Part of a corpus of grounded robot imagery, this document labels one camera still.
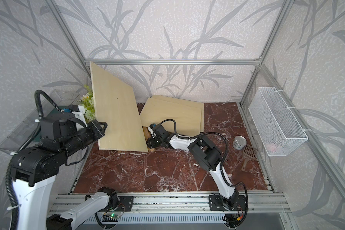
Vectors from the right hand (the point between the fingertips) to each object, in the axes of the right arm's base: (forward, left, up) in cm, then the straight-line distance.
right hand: (148, 142), depth 94 cm
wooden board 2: (+38, -31, -4) cm, 49 cm away
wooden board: (+21, -27, -2) cm, 34 cm away
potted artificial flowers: (+11, +30, +28) cm, 42 cm away
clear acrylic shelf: (-12, +45, +33) cm, 57 cm away
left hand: (-12, +7, +38) cm, 40 cm away
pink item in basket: (-13, -68, +17) cm, 72 cm away
